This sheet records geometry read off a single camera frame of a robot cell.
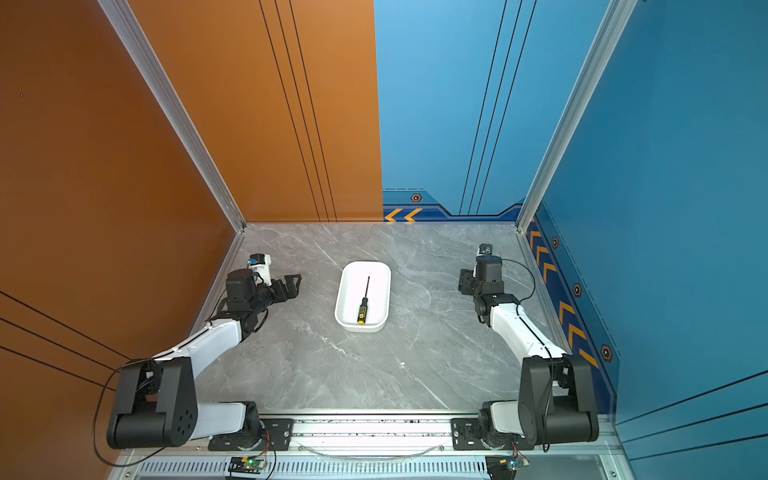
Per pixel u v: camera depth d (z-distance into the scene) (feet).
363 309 3.08
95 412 1.46
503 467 2.31
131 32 2.37
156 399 2.89
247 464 2.32
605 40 2.41
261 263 2.59
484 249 2.55
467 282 2.65
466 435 2.38
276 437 2.42
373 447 2.39
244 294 2.25
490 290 2.23
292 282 2.71
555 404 1.38
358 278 3.36
